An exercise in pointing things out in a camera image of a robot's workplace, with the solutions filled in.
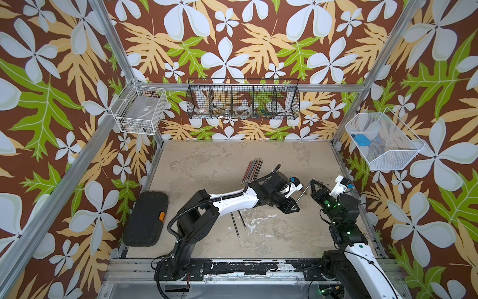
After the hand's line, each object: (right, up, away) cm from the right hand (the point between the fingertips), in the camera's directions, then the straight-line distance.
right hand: (309, 180), depth 77 cm
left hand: (-4, -11, +2) cm, 12 cm away
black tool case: (-72, -19, +6) cm, 74 cm away
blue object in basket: (+28, +18, +9) cm, 35 cm away
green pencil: (-2, -5, 0) cm, 5 cm away
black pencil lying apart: (-31, -23, +10) cm, 40 cm away
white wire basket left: (-76, +32, +9) cm, 83 cm away
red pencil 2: (-23, 0, +28) cm, 36 cm away
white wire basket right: (+36, +17, +6) cm, 40 cm away
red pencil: (-24, +2, +28) cm, 37 cm away
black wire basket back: (-27, +41, +20) cm, 53 cm away
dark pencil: (-30, -17, +14) cm, 37 cm away
